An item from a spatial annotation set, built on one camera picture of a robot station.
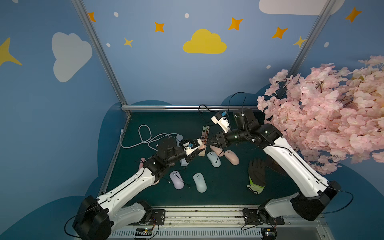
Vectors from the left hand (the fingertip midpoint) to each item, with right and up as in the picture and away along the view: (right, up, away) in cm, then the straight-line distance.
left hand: (200, 140), depth 72 cm
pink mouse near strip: (+13, -10, +27) cm, 32 cm away
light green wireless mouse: (+1, -26, +12) cm, 29 cm away
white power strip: (-14, -1, +32) cm, 35 cm away
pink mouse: (+22, -13, +24) cm, 34 cm away
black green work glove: (+35, -22, +17) cm, 45 cm away
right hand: (+5, +1, -5) cm, 7 cm away
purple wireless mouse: (-12, -24, +12) cm, 30 cm away
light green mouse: (+10, -14, +22) cm, 28 cm away
